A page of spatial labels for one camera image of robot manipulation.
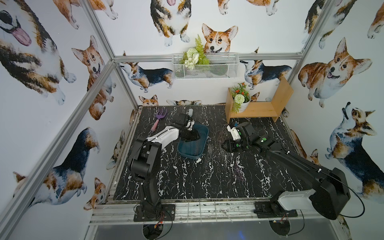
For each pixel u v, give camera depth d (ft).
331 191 1.32
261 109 3.61
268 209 2.37
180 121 2.56
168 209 2.46
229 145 2.31
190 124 2.80
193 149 3.13
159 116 3.83
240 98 3.11
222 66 3.04
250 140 2.02
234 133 2.37
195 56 2.59
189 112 3.86
